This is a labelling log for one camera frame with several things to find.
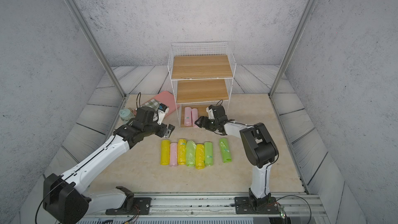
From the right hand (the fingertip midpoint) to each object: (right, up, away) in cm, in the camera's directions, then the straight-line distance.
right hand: (199, 123), depth 95 cm
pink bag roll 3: (-8, +4, +7) cm, 11 cm away
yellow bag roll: (-19, -15, -7) cm, 25 cm away
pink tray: (-26, +17, +25) cm, 40 cm away
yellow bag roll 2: (-10, -13, -7) cm, 17 cm away
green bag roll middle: (+5, -16, -7) cm, 18 cm away
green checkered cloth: (-34, +12, +19) cm, 41 cm away
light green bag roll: (-4, -15, -9) cm, 18 cm away
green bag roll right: (+15, -13, -8) cm, 21 cm away
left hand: (-15, +1, -14) cm, 21 cm away
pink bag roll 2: (-3, +4, +8) cm, 9 cm away
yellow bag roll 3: (+1, -17, -10) cm, 20 cm away
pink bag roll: (-14, -16, -8) cm, 23 cm away
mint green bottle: (-46, +5, +2) cm, 46 cm away
